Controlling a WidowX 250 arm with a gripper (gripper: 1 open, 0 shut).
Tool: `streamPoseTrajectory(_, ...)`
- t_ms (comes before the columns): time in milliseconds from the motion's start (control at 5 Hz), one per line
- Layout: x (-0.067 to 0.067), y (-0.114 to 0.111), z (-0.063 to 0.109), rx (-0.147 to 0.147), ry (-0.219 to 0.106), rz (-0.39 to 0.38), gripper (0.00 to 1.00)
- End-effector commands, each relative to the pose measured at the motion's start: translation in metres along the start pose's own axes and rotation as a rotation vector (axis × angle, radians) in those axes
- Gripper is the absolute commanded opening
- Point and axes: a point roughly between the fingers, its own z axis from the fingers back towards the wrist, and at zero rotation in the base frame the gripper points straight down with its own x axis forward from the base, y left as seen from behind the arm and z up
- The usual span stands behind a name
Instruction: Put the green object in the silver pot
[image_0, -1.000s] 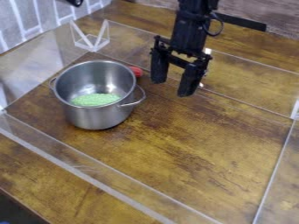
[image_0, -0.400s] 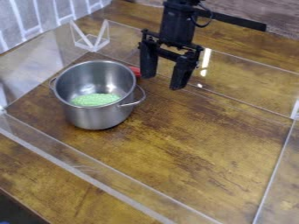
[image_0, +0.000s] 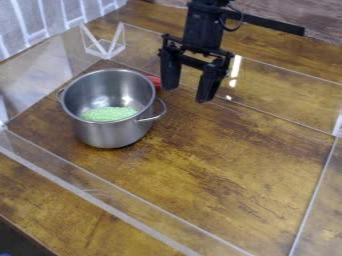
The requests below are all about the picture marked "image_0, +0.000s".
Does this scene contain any clear acrylic barrier wall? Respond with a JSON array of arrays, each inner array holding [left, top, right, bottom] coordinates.
[[0, 23, 342, 256]]

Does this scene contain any silver metal pot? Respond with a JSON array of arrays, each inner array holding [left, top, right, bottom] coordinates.
[[57, 68, 168, 148]]

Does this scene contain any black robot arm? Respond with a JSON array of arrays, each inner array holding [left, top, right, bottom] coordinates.
[[160, 0, 234, 103]]

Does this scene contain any black cable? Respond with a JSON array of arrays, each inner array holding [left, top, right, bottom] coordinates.
[[218, 3, 246, 33]]

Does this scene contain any clear acrylic corner bracket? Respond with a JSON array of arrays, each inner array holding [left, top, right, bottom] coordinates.
[[81, 23, 126, 60]]

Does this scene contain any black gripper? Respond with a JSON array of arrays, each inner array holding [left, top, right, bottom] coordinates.
[[160, 1, 236, 103]]

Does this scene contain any black wall strip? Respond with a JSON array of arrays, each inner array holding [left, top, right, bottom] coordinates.
[[229, 11, 307, 36]]

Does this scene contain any small red object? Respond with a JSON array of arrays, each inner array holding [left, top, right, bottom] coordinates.
[[148, 76, 162, 89]]

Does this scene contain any green textured object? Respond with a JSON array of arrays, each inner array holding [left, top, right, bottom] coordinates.
[[81, 107, 138, 122]]

